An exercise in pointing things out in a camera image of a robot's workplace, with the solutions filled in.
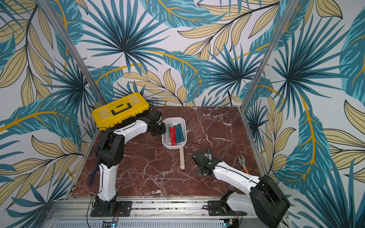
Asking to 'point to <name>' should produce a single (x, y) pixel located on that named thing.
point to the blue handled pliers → (92, 174)
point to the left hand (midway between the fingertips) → (165, 132)
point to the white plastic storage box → (182, 121)
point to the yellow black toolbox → (120, 111)
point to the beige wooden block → (182, 159)
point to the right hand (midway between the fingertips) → (203, 170)
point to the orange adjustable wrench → (242, 162)
